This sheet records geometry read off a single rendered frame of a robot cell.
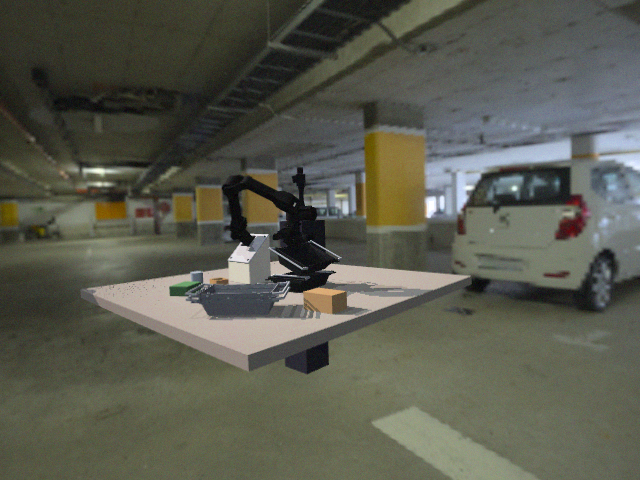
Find green rectangular block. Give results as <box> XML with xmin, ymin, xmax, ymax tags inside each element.
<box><xmin>169</xmin><ymin>282</ymin><xmax>202</xmax><ymax>296</ymax></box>

